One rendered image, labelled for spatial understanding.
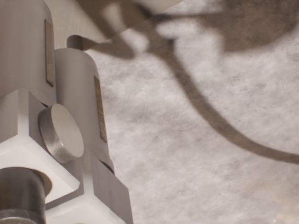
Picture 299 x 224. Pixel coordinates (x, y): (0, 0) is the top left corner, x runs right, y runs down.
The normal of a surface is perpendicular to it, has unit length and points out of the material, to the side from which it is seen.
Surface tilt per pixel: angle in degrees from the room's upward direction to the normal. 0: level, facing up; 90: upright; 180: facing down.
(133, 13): 0
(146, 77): 0
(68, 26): 0
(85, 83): 90
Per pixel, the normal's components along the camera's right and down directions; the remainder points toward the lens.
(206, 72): 0.14, 0.72
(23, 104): 0.29, -0.69
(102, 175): 0.87, -0.41
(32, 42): 0.55, -0.63
